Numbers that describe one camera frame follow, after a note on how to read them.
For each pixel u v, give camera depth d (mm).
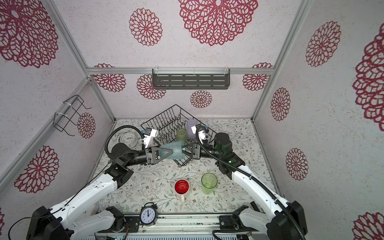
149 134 594
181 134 996
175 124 1132
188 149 634
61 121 727
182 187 848
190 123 983
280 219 383
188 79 975
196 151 583
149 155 558
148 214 745
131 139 1029
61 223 400
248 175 490
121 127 536
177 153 573
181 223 761
